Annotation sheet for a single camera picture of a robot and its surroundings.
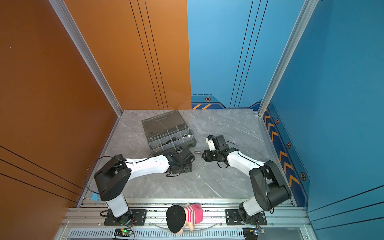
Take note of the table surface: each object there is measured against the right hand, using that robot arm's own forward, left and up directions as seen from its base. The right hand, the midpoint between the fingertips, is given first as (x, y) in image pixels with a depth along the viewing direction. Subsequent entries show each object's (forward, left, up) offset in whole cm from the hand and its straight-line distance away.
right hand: (203, 155), depth 90 cm
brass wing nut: (+9, +30, -3) cm, 31 cm away
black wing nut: (+8, +26, 0) cm, 27 cm away
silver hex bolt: (+3, +3, -2) cm, 5 cm away
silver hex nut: (+18, +12, -3) cm, 22 cm away
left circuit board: (-38, +40, -6) cm, 55 cm away
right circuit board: (-38, -22, -7) cm, 44 cm away
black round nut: (+14, +20, -3) cm, 25 cm away
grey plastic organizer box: (+18, +24, 0) cm, 30 cm away
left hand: (-6, +9, -3) cm, 11 cm away
